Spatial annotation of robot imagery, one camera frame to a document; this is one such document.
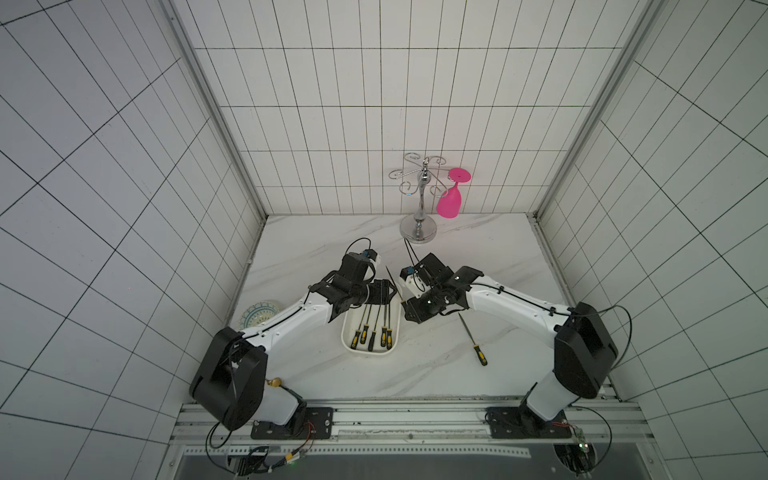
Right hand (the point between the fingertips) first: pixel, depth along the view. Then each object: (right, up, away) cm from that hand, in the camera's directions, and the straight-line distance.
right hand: (398, 318), depth 82 cm
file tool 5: (+24, -11, +2) cm, 26 cm away
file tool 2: (-7, -6, +6) cm, 11 cm away
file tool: (-10, -5, +7) cm, 13 cm away
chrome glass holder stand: (+10, +27, +32) cm, 43 cm away
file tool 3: (-4, -6, +6) cm, 9 cm away
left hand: (-4, +6, +3) cm, 8 cm away
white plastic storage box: (-8, -5, +8) cm, 12 cm away
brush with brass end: (-33, -17, -2) cm, 37 cm away
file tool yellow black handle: (-12, -6, +6) cm, 15 cm away
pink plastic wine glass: (+18, +35, +19) cm, 44 cm away
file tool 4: (-3, -6, +6) cm, 9 cm away
